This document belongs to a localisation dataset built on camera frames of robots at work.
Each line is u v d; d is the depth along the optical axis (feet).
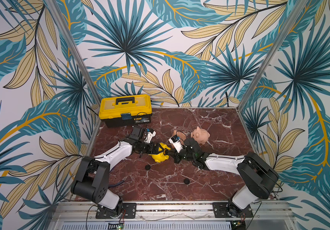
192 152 2.26
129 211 2.41
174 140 2.50
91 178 1.48
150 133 2.68
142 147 2.45
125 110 3.20
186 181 2.69
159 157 2.73
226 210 2.37
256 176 1.50
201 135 3.04
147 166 2.89
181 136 3.01
